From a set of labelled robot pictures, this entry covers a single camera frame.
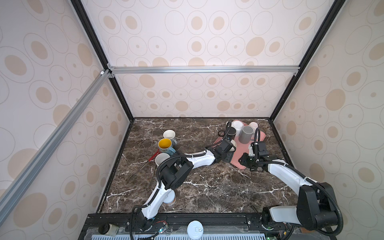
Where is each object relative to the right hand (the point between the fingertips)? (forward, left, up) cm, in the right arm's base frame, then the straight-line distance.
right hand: (241, 159), depth 90 cm
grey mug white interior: (+18, +44, +3) cm, 48 cm away
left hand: (+6, +4, 0) cm, 7 cm away
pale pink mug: (+25, -14, +4) cm, 29 cm away
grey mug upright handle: (+18, -7, +2) cm, 19 cm away
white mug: (+26, -3, +2) cm, 26 cm away
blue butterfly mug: (+10, +47, +2) cm, 48 cm away
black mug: (+17, +4, +4) cm, 18 cm away
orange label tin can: (-22, +41, 0) cm, 46 cm away
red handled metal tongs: (+9, +53, -4) cm, 54 cm away
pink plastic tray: (+14, -4, -8) cm, 16 cm away
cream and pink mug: (+10, +3, +3) cm, 11 cm away
